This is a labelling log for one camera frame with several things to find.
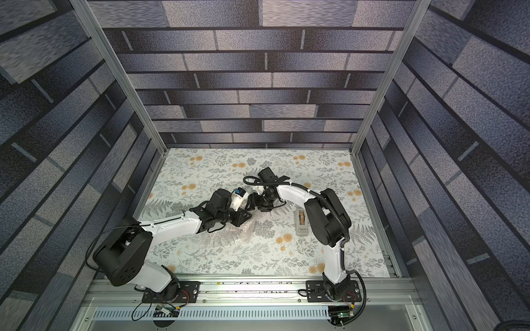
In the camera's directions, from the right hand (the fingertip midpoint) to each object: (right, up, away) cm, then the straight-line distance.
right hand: (249, 208), depth 91 cm
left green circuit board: (-28, -31, -20) cm, 47 cm away
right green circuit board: (+34, -32, -21) cm, 51 cm away
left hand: (+1, -2, -5) cm, 6 cm away
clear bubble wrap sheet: (-7, -11, -4) cm, 14 cm away
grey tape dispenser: (+23, -5, -4) cm, 24 cm away
